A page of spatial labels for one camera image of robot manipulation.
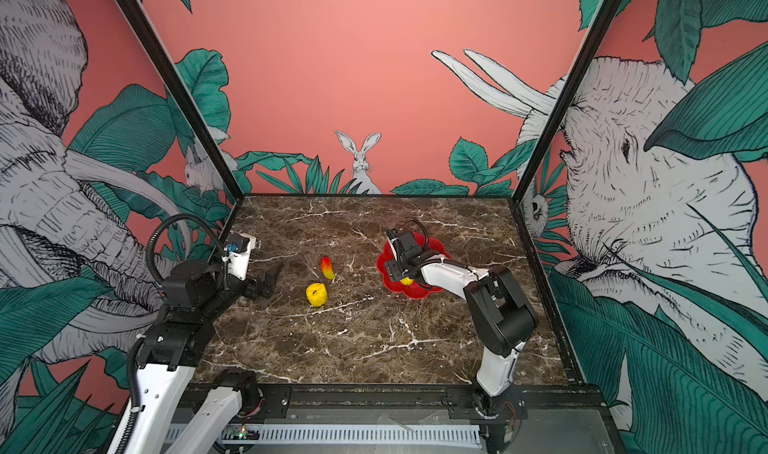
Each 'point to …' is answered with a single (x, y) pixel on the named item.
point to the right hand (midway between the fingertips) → (397, 258)
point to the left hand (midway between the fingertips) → (260, 253)
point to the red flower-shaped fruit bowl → (419, 287)
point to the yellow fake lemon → (407, 281)
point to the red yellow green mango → (327, 268)
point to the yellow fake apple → (316, 294)
